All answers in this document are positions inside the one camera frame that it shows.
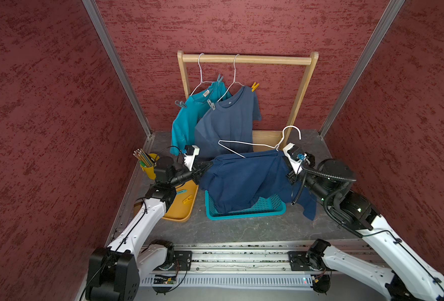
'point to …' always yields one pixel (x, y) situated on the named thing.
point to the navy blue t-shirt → (235, 182)
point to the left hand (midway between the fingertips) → (210, 166)
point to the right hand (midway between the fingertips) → (281, 155)
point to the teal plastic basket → (271, 205)
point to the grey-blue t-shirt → (226, 130)
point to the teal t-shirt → (184, 126)
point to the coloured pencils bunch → (144, 157)
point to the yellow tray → (181, 208)
